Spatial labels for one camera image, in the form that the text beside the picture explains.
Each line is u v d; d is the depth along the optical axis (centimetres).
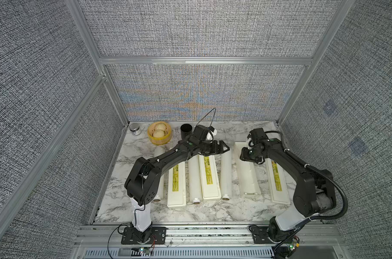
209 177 84
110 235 73
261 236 72
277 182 87
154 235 73
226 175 89
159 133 105
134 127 110
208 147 75
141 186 49
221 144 76
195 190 81
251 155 77
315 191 45
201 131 69
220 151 75
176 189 80
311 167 49
